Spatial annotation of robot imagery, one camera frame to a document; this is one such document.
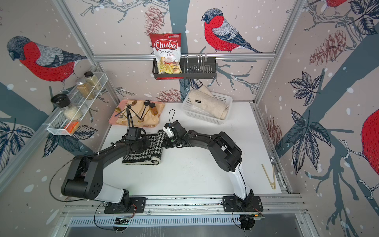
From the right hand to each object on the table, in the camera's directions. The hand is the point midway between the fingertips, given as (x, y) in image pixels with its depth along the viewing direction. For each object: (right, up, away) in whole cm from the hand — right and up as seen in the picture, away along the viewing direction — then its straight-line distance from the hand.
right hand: (161, 145), depth 89 cm
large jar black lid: (-38, +21, -21) cm, 49 cm away
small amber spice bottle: (-10, +23, +18) cm, 31 cm away
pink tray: (-41, +28, +32) cm, 59 cm away
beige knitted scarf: (+28, +31, +20) cm, 47 cm away
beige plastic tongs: (+64, -20, -10) cm, 68 cm away
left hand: (-7, +3, +4) cm, 8 cm away
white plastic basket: (+20, +20, +14) cm, 32 cm away
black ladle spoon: (-20, +29, +32) cm, 47 cm away
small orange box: (-36, +13, -24) cm, 45 cm away
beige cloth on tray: (-19, +20, +24) cm, 37 cm away
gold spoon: (-40, +23, +25) cm, 52 cm away
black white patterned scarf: (-4, -5, -4) cm, 8 cm away
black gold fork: (-32, +25, +29) cm, 50 cm away
